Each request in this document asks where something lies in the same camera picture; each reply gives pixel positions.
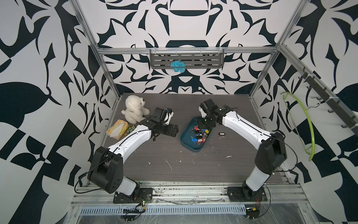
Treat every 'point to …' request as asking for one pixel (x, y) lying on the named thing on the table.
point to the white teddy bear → (134, 111)
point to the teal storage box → (185, 136)
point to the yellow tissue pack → (117, 129)
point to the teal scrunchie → (178, 66)
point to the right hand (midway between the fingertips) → (199, 122)
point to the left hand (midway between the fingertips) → (171, 126)
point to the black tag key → (222, 134)
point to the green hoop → (305, 109)
